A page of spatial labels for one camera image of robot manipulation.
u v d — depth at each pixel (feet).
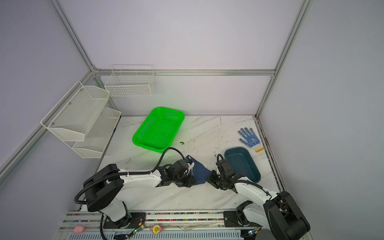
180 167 2.21
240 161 3.13
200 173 2.96
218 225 2.40
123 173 1.59
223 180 2.20
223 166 2.25
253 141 3.42
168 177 2.11
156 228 2.21
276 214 1.37
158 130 3.65
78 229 2.30
